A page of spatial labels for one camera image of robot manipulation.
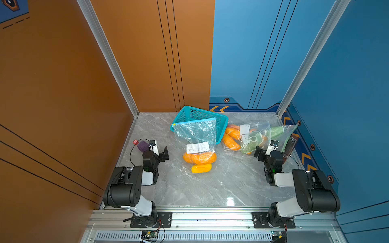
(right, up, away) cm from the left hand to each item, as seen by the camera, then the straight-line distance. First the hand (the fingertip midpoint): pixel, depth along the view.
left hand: (159, 146), depth 94 cm
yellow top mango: (+20, -6, -9) cm, 23 cm away
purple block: (-10, 0, 0) cm, 10 cm away
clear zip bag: (+22, +3, -10) cm, 25 cm away
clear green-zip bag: (+61, +6, -1) cm, 62 cm away
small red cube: (-18, +2, +8) cm, 20 cm away
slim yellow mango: (+26, -12, -9) cm, 30 cm away
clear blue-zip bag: (+48, +10, +6) cm, 49 cm away
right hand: (+66, -1, -1) cm, 66 cm away
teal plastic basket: (+15, +22, +20) cm, 33 cm away
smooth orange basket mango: (+27, -6, -11) cm, 30 cm away
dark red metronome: (+76, +1, -10) cm, 77 cm away
